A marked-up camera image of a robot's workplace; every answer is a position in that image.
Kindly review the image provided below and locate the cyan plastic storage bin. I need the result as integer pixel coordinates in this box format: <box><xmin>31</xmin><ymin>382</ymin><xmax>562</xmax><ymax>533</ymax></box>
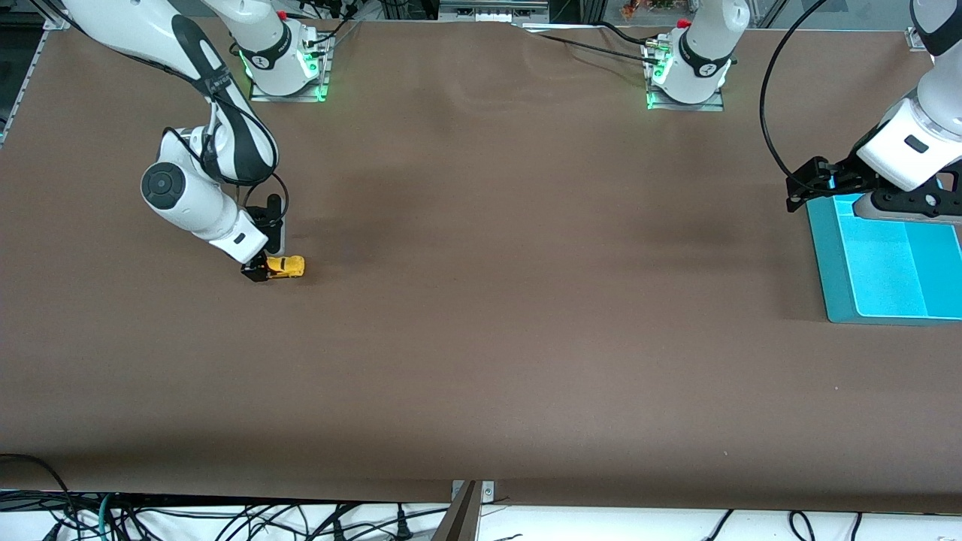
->
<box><xmin>806</xmin><ymin>192</ymin><xmax>962</xmax><ymax>326</ymax></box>

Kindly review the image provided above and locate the grey slanted beam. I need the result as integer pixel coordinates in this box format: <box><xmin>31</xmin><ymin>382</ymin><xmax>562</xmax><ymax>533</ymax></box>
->
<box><xmin>432</xmin><ymin>481</ymin><xmax>482</xmax><ymax>541</ymax></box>

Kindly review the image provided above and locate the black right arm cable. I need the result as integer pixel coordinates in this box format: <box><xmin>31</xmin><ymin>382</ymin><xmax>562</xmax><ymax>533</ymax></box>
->
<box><xmin>162</xmin><ymin>71</ymin><xmax>291</xmax><ymax>226</ymax></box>

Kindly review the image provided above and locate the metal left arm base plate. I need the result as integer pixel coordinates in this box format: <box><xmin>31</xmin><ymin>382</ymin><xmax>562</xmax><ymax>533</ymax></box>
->
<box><xmin>646</xmin><ymin>41</ymin><xmax>726</xmax><ymax>112</ymax></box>

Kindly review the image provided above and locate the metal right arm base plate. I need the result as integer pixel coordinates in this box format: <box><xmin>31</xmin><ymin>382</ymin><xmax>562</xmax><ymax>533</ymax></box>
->
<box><xmin>250</xmin><ymin>36</ymin><xmax>332</xmax><ymax>103</ymax></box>

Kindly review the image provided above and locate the short black table cable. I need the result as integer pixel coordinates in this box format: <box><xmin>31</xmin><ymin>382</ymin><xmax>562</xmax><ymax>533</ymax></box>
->
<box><xmin>597</xmin><ymin>21</ymin><xmax>666</xmax><ymax>46</ymax></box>

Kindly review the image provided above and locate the black base cable bundle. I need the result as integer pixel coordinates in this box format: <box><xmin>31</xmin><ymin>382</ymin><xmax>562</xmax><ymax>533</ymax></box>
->
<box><xmin>301</xmin><ymin>0</ymin><xmax>363</xmax><ymax>52</ymax></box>

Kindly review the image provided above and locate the long black table cable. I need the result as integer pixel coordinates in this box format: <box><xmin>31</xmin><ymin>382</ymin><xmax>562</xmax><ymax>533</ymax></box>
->
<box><xmin>522</xmin><ymin>26</ymin><xmax>662</xmax><ymax>67</ymax></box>

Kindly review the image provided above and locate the thick black looped cable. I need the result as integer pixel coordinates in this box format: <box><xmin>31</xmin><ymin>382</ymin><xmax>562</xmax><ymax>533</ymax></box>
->
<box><xmin>0</xmin><ymin>453</ymin><xmax>80</xmax><ymax>541</ymax></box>

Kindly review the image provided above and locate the aluminium frame rail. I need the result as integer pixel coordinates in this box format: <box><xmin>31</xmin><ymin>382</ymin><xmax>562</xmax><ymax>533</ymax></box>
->
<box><xmin>438</xmin><ymin>0</ymin><xmax>549</xmax><ymax>23</ymax></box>

